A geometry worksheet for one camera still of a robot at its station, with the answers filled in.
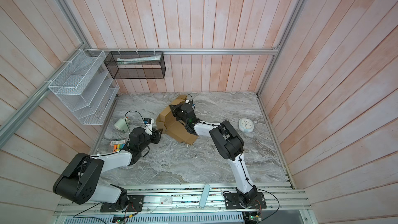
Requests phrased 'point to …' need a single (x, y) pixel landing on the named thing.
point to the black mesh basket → (136, 65)
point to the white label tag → (166, 200)
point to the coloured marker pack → (118, 144)
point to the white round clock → (246, 125)
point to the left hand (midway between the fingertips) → (159, 131)
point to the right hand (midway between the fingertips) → (167, 105)
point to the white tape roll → (122, 124)
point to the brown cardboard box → (168, 123)
